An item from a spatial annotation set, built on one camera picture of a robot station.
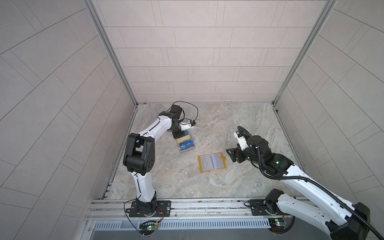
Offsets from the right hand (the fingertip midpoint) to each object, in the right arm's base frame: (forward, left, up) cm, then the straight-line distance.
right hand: (230, 149), depth 75 cm
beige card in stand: (+14, +25, -9) cm, 30 cm away
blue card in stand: (+11, +23, -11) cm, 28 cm away
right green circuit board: (-30, -18, -17) cm, 39 cm away
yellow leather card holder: (0, +9, -15) cm, 18 cm away
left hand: (+20, +25, -8) cm, 33 cm away
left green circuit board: (-28, +40, -13) cm, 51 cm away
